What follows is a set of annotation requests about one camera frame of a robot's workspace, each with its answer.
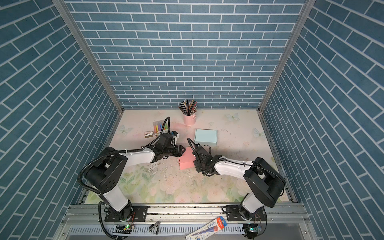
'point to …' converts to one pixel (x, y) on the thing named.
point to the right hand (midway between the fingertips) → (198, 161)
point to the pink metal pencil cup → (189, 120)
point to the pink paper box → (187, 159)
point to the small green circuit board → (122, 229)
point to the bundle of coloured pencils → (188, 107)
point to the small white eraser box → (148, 134)
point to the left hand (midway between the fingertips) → (182, 149)
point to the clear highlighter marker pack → (157, 125)
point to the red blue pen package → (208, 230)
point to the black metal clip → (156, 225)
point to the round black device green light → (251, 230)
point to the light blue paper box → (205, 136)
